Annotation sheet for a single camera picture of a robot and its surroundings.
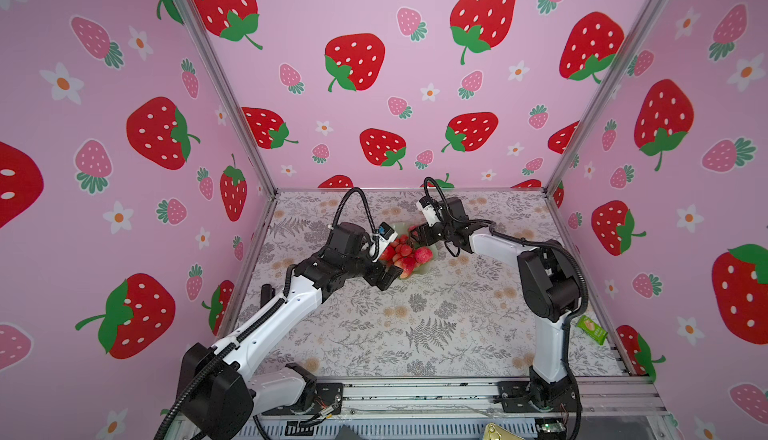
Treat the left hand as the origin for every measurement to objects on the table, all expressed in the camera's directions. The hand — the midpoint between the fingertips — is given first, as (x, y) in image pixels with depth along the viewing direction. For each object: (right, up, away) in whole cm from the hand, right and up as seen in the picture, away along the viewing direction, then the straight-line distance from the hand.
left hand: (389, 257), depth 78 cm
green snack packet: (+59, -21, +6) cm, 63 cm away
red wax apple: (+6, -4, +14) cm, 15 cm away
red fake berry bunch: (+4, 0, +16) cm, 16 cm away
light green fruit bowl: (+11, -5, +15) cm, 20 cm away
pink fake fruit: (+10, -1, +12) cm, 16 cm away
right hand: (+8, +7, +19) cm, 22 cm away
